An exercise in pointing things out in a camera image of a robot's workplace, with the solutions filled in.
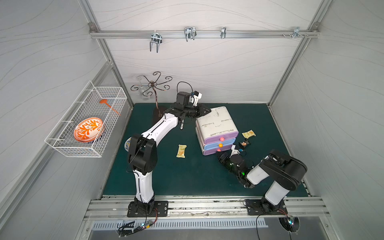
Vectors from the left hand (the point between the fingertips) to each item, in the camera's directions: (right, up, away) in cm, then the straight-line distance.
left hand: (210, 112), depth 84 cm
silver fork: (-18, -8, +24) cm, 31 cm away
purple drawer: (+5, -14, -5) cm, 16 cm away
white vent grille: (-10, -54, -13) cm, 57 cm away
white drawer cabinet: (+5, -5, -1) cm, 7 cm away
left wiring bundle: (-42, -56, -13) cm, 72 cm away
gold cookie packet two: (+29, -15, +18) cm, 37 cm away
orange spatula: (-57, +6, -4) cm, 58 cm away
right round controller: (+38, -55, -12) cm, 68 cm away
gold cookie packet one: (-18, -24, +9) cm, 32 cm away
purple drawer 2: (+1, -23, +4) cm, 24 cm away
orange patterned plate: (-55, -8, -20) cm, 59 cm away
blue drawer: (+5, -19, +1) cm, 20 cm away
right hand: (+5, -25, +7) cm, 26 cm away
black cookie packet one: (+22, -21, +12) cm, 33 cm away
